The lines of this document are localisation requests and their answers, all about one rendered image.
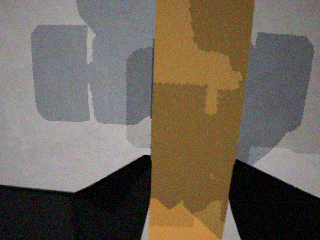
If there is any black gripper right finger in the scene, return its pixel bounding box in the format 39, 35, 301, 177
228, 159, 320, 240

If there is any brown bar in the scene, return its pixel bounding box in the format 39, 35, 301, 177
148, 0, 255, 240

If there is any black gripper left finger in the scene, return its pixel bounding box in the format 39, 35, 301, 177
0, 155, 152, 240

